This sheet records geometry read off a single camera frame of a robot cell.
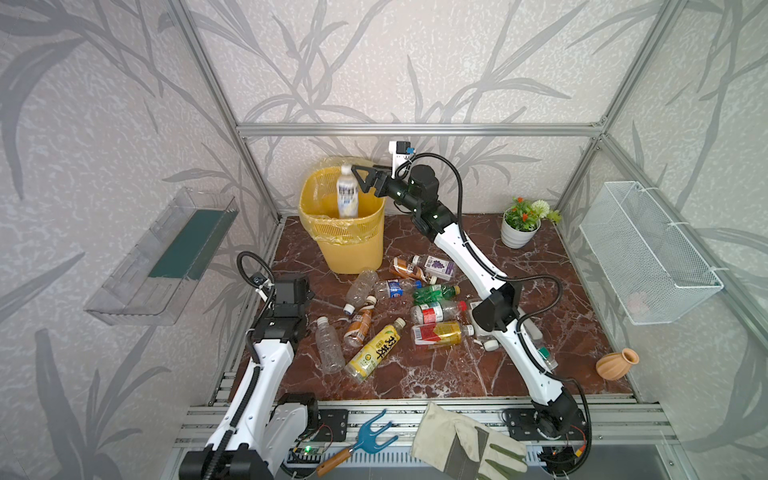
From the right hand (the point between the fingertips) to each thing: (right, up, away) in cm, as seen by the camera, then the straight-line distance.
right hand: (365, 156), depth 77 cm
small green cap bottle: (+50, -54, +5) cm, 74 cm away
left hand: (-21, -34, +4) cm, 40 cm away
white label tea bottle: (-6, -8, +7) cm, 13 cm away
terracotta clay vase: (+65, -54, -1) cm, 85 cm away
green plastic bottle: (+20, -40, +18) cm, 48 cm away
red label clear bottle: (+20, -44, +11) cm, 49 cm away
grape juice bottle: (+21, -31, +24) cm, 45 cm away
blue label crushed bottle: (+8, -37, +17) cm, 42 cm away
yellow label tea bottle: (+1, -54, +2) cm, 54 cm away
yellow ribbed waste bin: (-7, -23, +8) cm, 26 cm away
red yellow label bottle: (+21, -49, +6) cm, 53 cm away
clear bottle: (-11, -52, +5) cm, 53 cm away
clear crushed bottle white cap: (-4, -38, +17) cm, 42 cm away
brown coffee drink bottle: (+11, -31, +21) cm, 39 cm away
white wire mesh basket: (+64, -27, -13) cm, 71 cm away
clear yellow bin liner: (-18, -12, +19) cm, 28 cm away
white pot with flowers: (+50, -16, +25) cm, 58 cm away
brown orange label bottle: (-3, -47, +9) cm, 48 cm away
